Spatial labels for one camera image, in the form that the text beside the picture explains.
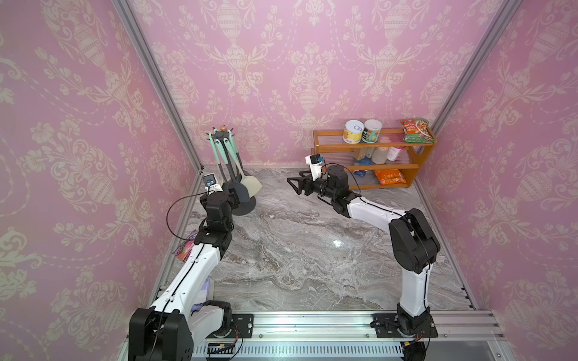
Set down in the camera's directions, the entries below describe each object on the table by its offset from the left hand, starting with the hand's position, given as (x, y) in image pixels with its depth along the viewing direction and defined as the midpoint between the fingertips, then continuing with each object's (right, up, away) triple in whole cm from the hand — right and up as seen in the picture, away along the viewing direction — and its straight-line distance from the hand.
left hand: (222, 187), depth 80 cm
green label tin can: (+56, +22, +8) cm, 60 cm away
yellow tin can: (+49, +22, +8) cm, 54 cm away
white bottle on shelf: (+64, +14, +21) cm, 69 cm away
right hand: (+26, +5, +7) cm, 27 cm away
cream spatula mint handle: (+8, +1, +16) cm, 18 cm away
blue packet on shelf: (+60, +7, +33) cm, 69 cm away
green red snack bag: (+75, +23, +10) cm, 79 cm away
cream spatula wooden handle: (+3, +9, +4) cm, 11 cm away
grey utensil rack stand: (+2, -10, +24) cm, 26 cm away
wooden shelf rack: (+49, +18, +38) cm, 64 cm away
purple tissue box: (-4, -36, -5) cm, 36 cm away
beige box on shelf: (+55, +15, +20) cm, 60 cm away
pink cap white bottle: (+69, +15, +18) cm, 73 cm away
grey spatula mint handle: (-2, +11, 0) cm, 11 cm away
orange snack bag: (+74, +6, +33) cm, 81 cm away
